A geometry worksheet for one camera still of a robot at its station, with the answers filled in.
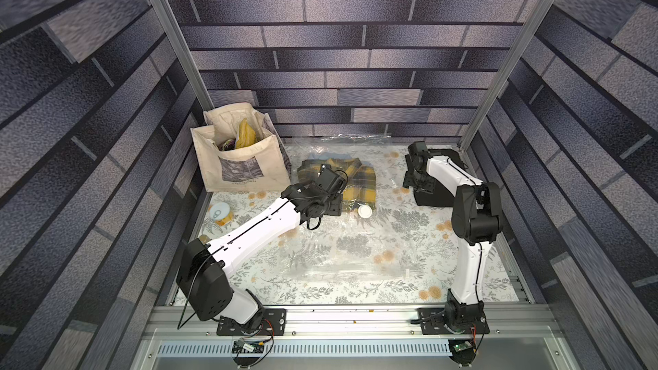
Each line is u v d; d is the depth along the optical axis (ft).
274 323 2.42
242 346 2.33
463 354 2.35
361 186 3.27
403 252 2.87
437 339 2.34
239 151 2.68
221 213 3.01
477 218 1.83
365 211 3.10
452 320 2.19
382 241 2.96
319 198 1.90
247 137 3.03
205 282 1.31
